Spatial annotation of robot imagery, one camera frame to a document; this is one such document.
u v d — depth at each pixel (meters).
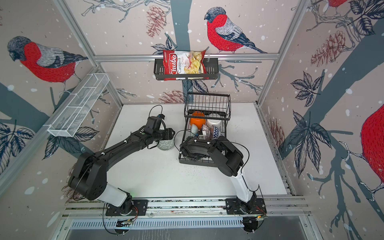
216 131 0.91
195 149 0.65
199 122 0.99
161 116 0.81
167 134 0.79
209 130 0.94
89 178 0.44
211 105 0.92
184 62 0.88
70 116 0.73
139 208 0.73
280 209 0.73
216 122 1.00
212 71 0.94
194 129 0.94
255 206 0.73
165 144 0.97
